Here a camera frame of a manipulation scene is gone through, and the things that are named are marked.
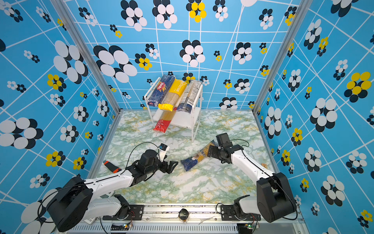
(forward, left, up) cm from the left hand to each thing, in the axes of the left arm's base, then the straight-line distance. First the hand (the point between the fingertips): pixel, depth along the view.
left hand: (173, 159), depth 85 cm
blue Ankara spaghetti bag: (0, -9, -5) cm, 11 cm away
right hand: (+5, -26, -2) cm, 26 cm away
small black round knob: (-28, -7, +3) cm, 29 cm away
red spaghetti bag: (+20, +6, +11) cm, 24 cm away
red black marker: (-4, +36, -6) cm, 37 cm away
